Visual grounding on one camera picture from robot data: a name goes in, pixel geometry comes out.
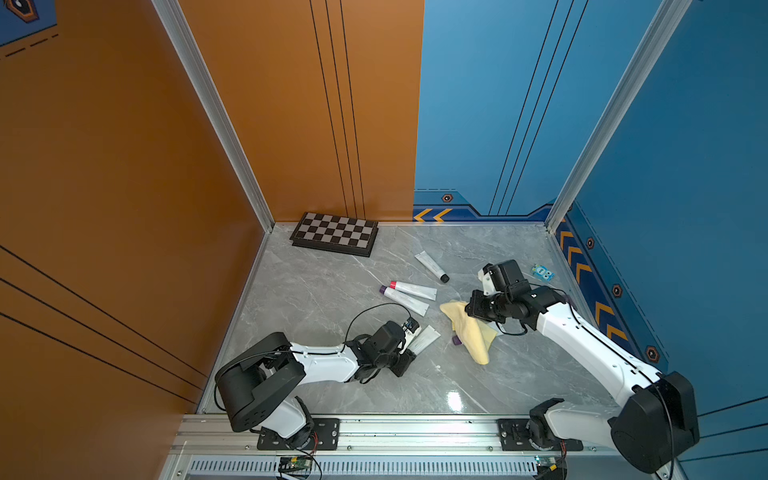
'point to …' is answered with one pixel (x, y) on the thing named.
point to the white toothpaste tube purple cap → (426, 337)
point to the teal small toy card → (543, 273)
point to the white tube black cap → (428, 262)
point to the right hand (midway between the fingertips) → (464, 307)
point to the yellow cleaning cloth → (477, 335)
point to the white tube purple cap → (408, 302)
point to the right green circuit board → (551, 462)
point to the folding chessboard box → (337, 234)
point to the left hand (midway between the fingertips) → (412, 350)
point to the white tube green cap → (456, 340)
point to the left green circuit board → (295, 462)
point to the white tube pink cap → (420, 291)
